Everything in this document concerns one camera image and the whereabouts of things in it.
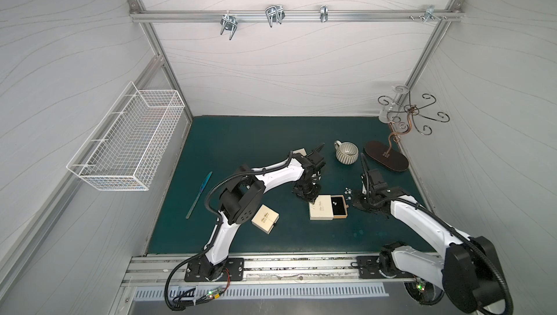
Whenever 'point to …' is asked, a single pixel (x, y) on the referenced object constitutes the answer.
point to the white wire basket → (125, 147)
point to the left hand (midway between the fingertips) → (313, 202)
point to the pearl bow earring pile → (348, 191)
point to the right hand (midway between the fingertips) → (352, 197)
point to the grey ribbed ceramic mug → (346, 152)
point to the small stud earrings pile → (334, 202)
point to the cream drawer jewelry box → (300, 151)
